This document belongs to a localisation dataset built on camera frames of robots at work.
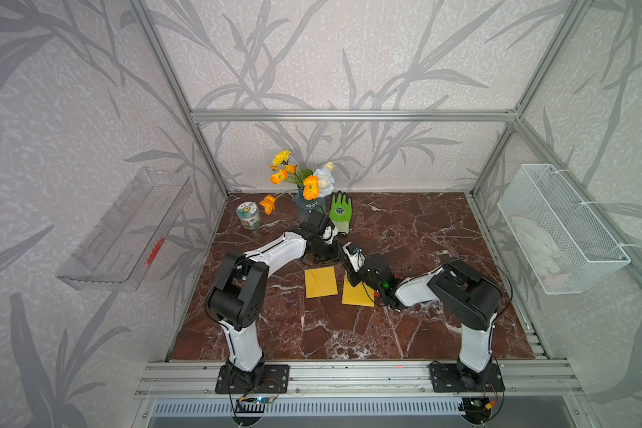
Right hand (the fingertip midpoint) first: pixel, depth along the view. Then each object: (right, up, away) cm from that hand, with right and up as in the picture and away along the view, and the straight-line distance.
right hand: (344, 259), depth 94 cm
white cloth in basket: (+57, +7, -17) cm, 60 cm away
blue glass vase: (-15, +19, +7) cm, 25 cm away
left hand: (0, +1, -4) cm, 4 cm away
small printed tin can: (-38, +17, +10) cm, 43 cm away
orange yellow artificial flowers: (-8, +25, -18) cm, 32 cm away
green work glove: (-1, +17, +18) cm, 25 cm away
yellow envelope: (-9, -8, 0) cm, 12 cm away
